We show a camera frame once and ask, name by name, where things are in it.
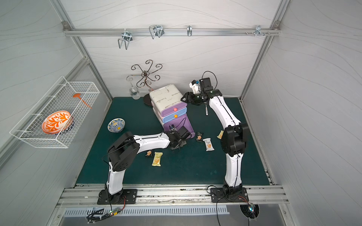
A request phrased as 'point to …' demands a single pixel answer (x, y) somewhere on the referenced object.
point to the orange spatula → (78, 95)
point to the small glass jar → (134, 91)
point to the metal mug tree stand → (145, 74)
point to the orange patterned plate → (53, 122)
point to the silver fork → (206, 110)
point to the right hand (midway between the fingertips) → (185, 99)
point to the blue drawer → (175, 115)
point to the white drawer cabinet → (163, 98)
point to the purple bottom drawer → (179, 122)
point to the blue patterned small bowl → (116, 125)
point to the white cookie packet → (209, 145)
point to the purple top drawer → (173, 109)
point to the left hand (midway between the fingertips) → (183, 142)
